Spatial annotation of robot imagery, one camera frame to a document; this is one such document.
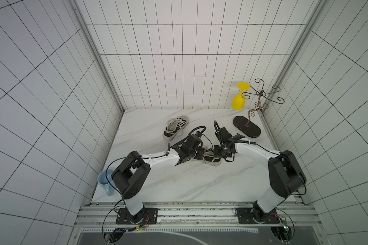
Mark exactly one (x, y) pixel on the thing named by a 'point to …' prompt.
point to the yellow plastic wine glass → (238, 102)
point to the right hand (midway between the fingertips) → (216, 152)
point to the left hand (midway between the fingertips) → (199, 153)
